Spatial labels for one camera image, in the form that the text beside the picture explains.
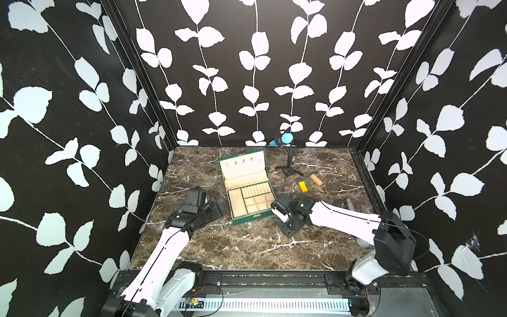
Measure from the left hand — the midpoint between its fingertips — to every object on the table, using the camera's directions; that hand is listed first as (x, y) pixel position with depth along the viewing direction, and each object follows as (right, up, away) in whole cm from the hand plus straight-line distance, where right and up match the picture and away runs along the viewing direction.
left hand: (221, 206), depth 81 cm
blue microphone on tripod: (+28, +29, +8) cm, 41 cm away
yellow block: (+39, +6, +23) cm, 46 cm away
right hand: (+27, -9, +2) cm, 28 cm away
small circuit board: (-8, -33, -10) cm, 36 cm away
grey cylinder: (+61, -2, +14) cm, 62 cm away
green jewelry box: (+11, +4, +14) cm, 19 cm away
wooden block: (+47, +9, +25) cm, 54 cm away
